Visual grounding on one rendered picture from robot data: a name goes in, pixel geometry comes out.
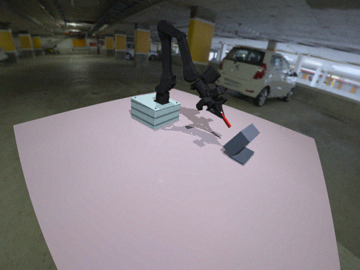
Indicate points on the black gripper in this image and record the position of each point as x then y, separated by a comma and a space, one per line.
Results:
214, 105

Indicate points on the blue-grey square panel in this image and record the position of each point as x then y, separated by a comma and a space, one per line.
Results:
236, 146

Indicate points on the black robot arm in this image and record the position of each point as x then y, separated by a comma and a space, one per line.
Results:
166, 32

